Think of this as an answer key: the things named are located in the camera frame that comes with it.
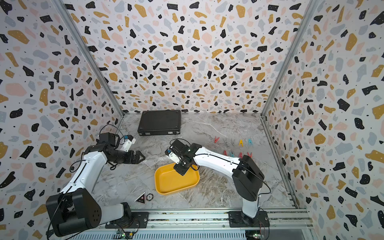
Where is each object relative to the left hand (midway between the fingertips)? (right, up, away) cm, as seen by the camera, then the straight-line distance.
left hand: (137, 157), depth 83 cm
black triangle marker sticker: (+3, -22, -2) cm, 23 cm away
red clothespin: (+46, +8, +23) cm, 52 cm away
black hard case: (+5, +20, +27) cm, 34 cm away
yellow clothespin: (+63, +6, +20) cm, 66 cm away
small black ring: (+7, -22, -2) cm, 23 cm away
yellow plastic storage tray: (+16, -15, +5) cm, 23 cm away
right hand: (+23, -6, 0) cm, 24 cm away
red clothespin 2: (+68, -2, +15) cm, 69 cm away
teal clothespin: (+70, +6, +22) cm, 74 cm away
